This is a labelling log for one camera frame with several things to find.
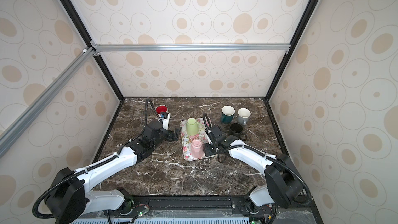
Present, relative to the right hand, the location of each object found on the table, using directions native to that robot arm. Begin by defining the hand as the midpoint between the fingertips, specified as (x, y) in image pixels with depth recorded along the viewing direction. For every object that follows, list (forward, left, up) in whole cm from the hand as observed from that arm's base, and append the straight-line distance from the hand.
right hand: (212, 148), depth 87 cm
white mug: (+27, +35, +2) cm, 45 cm away
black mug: (+15, -15, -3) cm, 21 cm away
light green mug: (+12, +12, +4) cm, 17 cm away
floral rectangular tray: (+8, +16, -5) cm, 19 cm away
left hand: (+5, +18, +13) cm, 23 cm away
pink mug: (-3, +8, +3) cm, 9 cm away
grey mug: (+24, -20, +1) cm, 31 cm away
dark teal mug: (+23, -9, +4) cm, 25 cm away
